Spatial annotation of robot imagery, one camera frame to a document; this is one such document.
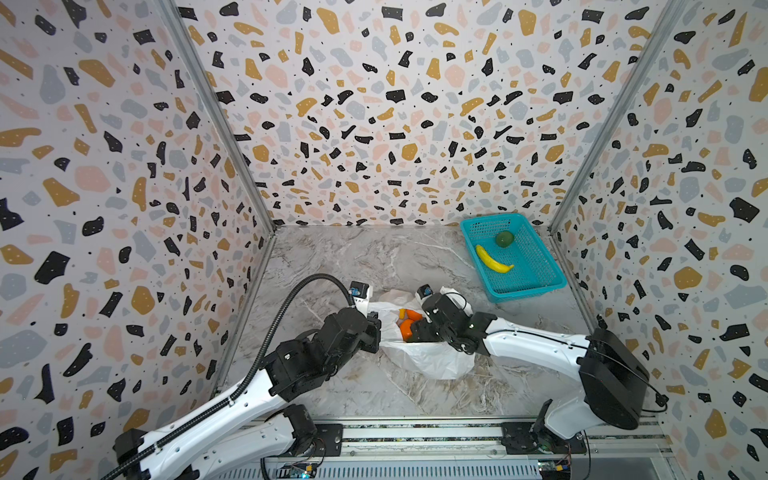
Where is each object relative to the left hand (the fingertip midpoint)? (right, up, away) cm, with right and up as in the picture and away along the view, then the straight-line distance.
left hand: (380, 313), depth 69 cm
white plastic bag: (+11, -12, +4) cm, 17 cm away
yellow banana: (+37, +10, +40) cm, 56 cm away
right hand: (+9, -4, +16) cm, 19 cm away
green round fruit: (+44, +19, +45) cm, 65 cm away
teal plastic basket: (+52, +8, +38) cm, 65 cm away
